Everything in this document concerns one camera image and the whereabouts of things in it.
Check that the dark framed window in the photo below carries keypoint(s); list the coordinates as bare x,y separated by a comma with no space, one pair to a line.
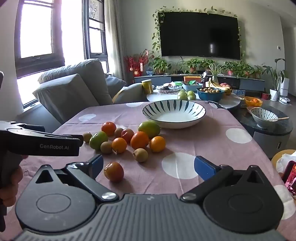
94,39
34,30

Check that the orange box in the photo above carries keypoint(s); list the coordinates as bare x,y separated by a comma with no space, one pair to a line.
192,78

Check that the beige dish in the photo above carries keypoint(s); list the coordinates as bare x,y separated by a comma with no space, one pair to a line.
249,109

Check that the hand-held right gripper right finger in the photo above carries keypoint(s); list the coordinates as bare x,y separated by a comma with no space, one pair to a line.
203,167

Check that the red peaches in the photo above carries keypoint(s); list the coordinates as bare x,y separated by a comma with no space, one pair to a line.
225,85

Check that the black wall television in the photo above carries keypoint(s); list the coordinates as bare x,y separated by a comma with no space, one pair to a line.
198,34

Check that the dark blue bowl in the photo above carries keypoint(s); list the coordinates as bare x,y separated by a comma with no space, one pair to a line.
210,96

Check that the red smartphone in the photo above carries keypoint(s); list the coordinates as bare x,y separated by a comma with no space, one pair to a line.
290,178

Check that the bunch of bananas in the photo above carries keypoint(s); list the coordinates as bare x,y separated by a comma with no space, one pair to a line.
214,83

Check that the pile of brown kiwis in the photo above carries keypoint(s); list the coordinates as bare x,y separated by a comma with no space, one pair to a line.
209,90

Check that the red berry decoration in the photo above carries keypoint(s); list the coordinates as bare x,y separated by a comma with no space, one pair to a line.
134,61

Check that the blue printed box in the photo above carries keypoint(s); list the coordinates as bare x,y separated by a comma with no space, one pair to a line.
239,92

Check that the round wooden stool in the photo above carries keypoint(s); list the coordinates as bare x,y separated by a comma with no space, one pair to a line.
275,157

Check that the blue white ceramic ornament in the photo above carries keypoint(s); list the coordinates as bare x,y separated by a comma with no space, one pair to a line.
149,71

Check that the pink dotted tablecloth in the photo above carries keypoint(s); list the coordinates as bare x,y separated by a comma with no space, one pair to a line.
208,148

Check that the grey sofa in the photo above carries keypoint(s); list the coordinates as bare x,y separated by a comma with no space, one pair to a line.
69,92

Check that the white round table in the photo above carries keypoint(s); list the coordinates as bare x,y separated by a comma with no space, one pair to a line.
229,100

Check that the glass snack dish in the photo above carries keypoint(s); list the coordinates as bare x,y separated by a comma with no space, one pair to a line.
167,89

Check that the tangerines in basket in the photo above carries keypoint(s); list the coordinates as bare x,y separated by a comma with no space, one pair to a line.
254,100

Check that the red apple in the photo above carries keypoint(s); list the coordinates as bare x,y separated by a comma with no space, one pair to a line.
127,135

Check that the grey throw pillow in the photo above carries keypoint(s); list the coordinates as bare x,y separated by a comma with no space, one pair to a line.
114,84

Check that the red-orange tangerine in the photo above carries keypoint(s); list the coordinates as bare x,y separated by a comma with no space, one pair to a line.
113,172
108,128

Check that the grey television cabinet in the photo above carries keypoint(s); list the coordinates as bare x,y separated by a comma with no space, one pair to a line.
249,83

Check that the large striped white bowl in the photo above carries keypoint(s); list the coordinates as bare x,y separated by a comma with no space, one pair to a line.
173,118

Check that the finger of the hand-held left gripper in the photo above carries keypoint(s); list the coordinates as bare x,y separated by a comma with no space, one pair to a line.
60,138
23,128

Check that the potted pothos plant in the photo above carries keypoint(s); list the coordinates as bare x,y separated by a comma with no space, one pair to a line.
238,68
194,63
257,71
159,64

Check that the orange plastic basket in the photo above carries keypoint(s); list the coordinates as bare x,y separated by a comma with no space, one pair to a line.
252,104

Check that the yellow tin can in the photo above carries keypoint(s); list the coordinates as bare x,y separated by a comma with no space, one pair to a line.
147,87

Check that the small red pot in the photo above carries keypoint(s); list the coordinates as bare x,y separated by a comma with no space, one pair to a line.
266,96

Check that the spider plant in vase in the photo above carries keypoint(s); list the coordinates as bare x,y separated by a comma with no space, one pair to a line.
215,71

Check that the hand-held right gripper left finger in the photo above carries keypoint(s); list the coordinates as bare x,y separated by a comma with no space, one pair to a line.
98,163

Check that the sheer white curtain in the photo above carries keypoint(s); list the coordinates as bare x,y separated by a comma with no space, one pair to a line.
114,34

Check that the person's left hand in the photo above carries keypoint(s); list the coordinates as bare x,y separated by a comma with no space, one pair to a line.
13,190

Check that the light blue basket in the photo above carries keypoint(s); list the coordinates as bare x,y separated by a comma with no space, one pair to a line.
192,87

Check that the large orange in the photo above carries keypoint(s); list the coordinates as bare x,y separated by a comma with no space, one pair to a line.
139,140

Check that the dark round coffee table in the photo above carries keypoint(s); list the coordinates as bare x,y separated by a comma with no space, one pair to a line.
266,136

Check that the green mango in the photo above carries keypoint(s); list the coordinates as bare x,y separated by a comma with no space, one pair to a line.
149,128

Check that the white robot vacuum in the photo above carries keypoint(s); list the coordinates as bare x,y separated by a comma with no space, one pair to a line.
285,99

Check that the tall plant in white pot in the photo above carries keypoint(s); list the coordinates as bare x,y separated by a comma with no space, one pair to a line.
275,78

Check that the white plastic bag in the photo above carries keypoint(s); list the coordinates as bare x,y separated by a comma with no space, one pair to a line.
285,162

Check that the small brown kiwi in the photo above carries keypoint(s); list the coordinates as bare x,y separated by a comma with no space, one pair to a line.
87,137

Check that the green ivy vine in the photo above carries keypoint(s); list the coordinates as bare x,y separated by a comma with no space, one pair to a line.
156,27

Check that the white air purifier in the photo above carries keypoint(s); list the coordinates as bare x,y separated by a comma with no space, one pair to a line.
285,87

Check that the green packet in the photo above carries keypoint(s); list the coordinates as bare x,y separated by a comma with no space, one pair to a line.
192,82

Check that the small striped bowl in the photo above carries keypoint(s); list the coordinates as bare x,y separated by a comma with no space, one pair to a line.
262,118

